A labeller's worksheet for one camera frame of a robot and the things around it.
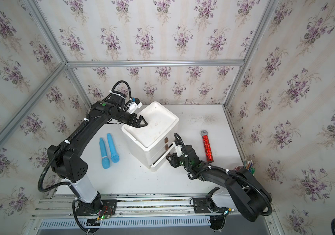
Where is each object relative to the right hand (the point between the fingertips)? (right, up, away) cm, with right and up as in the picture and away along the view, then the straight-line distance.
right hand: (172, 156), depth 86 cm
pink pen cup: (+35, -3, -10) cm, 36 cm away
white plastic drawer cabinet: (-13, +11, -15) cm, 22 cm away
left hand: (-17, +20, -6) cm, 27 cm away
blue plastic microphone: (-40, -3, -1) cm, 40 cm away
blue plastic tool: (-35, -1, +1) cm, 35 cm away
